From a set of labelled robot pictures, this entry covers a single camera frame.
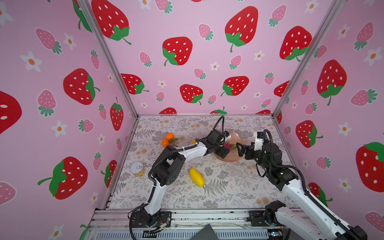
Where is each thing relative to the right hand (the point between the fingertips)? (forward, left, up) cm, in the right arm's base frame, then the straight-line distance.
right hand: (244, 142), depth 77 cm
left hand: (+7, +9, -16) cm, 19 cm away
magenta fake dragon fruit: (+7, +5, -14) cm, 17 cm away
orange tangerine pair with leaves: (+10, +46, -18) cm, 50 cm away
